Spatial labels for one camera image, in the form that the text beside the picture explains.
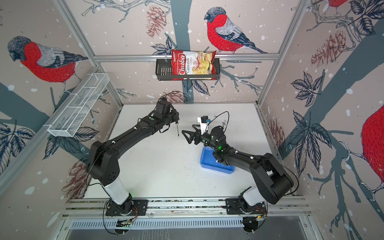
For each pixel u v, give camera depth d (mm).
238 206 729
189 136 727
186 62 878
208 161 904
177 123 866
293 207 744
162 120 673
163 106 662
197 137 712
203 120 713
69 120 716
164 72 946
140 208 730
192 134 704
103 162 460
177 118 796
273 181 438
